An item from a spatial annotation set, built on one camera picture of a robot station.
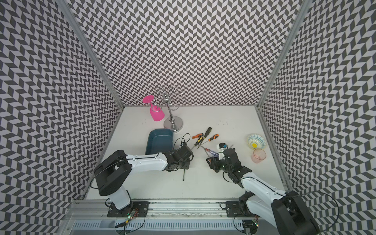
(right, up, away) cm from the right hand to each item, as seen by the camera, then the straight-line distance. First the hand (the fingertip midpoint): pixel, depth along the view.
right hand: (210, 162), depth 85 cm
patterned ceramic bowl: (+31, +11, +11) cm, 35 cm away
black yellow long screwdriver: (0, +16, +16) cm, 22 cm away
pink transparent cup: (+30, +3, +4) cm, 31 cm away
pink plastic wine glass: (-34, +30, +9) cm, 46 cm away
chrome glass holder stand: (-23, +39, -4) cm, 45 cm away
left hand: (-15, -2, +3) cm, 15 cm away
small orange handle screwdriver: (-7, +14, +14) cm, 21 cm away
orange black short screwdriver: (+4, +14, +13) cm, 19 cm away
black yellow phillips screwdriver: (-7, +11, +11) cm, 17 cm away
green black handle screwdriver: (-16, -7, -1) cm, 17 cm away
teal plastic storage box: (-33, +11, +13) cm, 37 cm away
